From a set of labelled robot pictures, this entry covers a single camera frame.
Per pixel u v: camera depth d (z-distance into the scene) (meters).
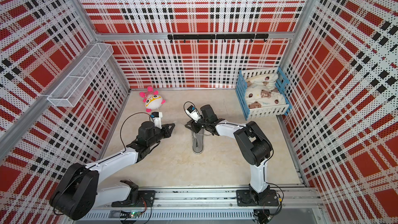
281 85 1.05
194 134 0.90
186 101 0.77
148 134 0.67
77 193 0.41
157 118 0.78
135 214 0.69
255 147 0.51
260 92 1.05
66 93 0.69
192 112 0.82
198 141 0.88
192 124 0.82
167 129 0.75
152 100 1.05
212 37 0.88
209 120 0.75
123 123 0.69
